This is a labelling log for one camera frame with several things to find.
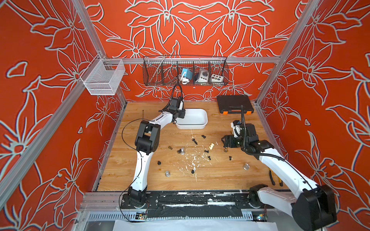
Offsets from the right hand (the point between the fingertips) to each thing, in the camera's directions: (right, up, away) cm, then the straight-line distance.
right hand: (224, 138), depth 83 cm
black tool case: (+16, +22, +32) cm, 42 cm away
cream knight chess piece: (-6, -7, +10) cm, 13 cm away
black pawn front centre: (-19, -19, -1) cm, 27 cm away
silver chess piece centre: (-25, -10, +6) cm, 28 cm away
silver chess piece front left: (-34, -20, -3) cm, 39 cm away
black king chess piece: (-17, -3, +13) cm, 22 cm away
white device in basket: (-11, +39, +8) cm, 41 cm away
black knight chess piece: (-10, -2, +15) cm, 18 cm away
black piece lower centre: (-8, -13, +5) cm, 16 cm away
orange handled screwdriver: (-57, +14, +31) cm, 67 cm away
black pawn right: (+5, -13, +6) cm, 15 cm away
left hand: (-25, +18, +24) cm, 39 cm away
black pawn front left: (-39, -16, +3) cm, 42 cm away
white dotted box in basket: (-2, +39, +12) cm, 40 cm away
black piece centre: (-9, -10, +9) cm, 16 cm away
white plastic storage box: (-15, +11, +27) cm, 33 cm away
